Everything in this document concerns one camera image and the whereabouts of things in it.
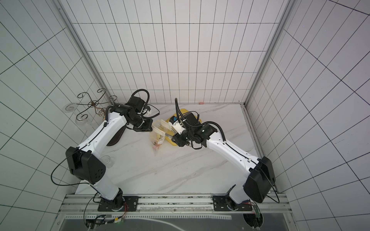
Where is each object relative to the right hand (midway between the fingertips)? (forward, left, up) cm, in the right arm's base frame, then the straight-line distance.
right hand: (176, 132), depth 78 cm
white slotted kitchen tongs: (+2, +7, -1) cm, 7 cm away
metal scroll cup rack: (+9, +46, +12) cm, 48 cm away
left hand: (0, +16, -1) cm, 16 cm away
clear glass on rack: (+3, +55, +14) cm, 57 cm away
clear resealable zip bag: (-4, +11, -3) cm, 12 cm away
